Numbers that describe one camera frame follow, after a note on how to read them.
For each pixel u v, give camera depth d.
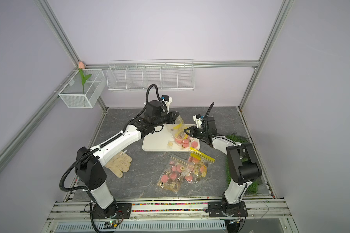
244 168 0.48
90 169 0.44
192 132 0.81
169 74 1.03
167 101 0.71
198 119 0.87
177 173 0.82
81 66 0.90
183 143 0.97
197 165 0.87
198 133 0.83
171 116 0.70
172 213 0.74
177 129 1.05
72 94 0.77
